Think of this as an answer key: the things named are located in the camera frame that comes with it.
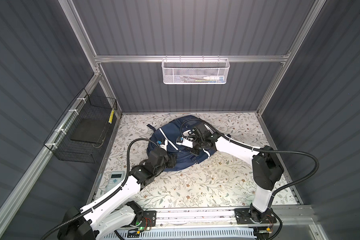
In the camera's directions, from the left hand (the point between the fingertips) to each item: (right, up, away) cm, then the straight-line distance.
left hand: (173, 154), depth 79 cm
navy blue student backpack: (-5, +9, +12) cm, 16 cm away
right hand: (+8, +3, +9) cm, 12 cm away
